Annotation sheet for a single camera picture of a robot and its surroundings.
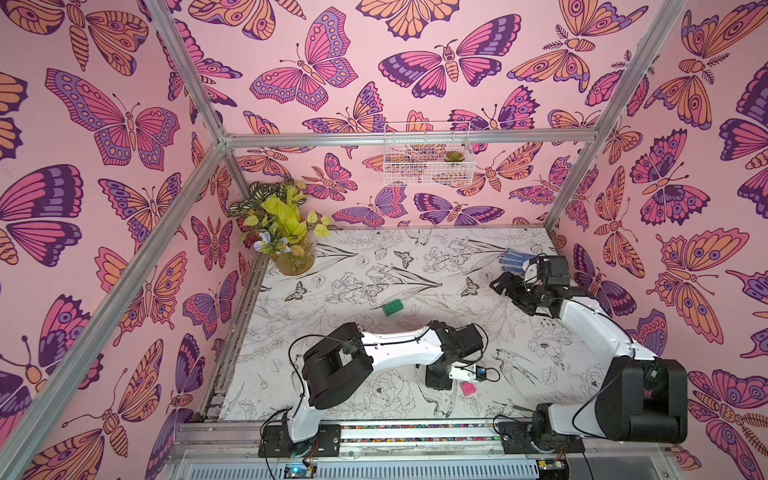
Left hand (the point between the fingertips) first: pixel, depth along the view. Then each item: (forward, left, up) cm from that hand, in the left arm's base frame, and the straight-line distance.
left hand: (442, 375), depth 83 cm
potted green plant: (+39, +52, +21) cm, 68 cm away
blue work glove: (+41, -30, -1) cm, 51 cm away
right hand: (+22, -19, +11) cm, 31 cm away
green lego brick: (+22, +14, 0) cm, 26 cm away
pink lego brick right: (-4, -6, +1) cm, 8 cm away
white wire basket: (+59, +2, +32) cm, 67 cm away
